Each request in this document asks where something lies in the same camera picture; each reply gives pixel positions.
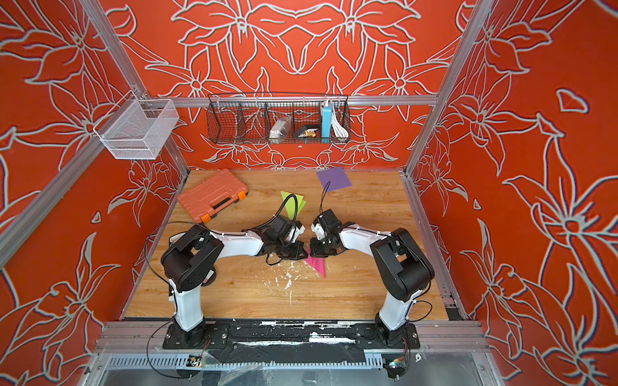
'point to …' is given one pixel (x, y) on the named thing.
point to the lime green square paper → (290, 204)
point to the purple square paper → (337, 178)
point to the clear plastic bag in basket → (280, 129)
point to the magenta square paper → (316, 263)
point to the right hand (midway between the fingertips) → (306, 254)
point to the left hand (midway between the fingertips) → (309, 255)
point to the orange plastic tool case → (213, 194)
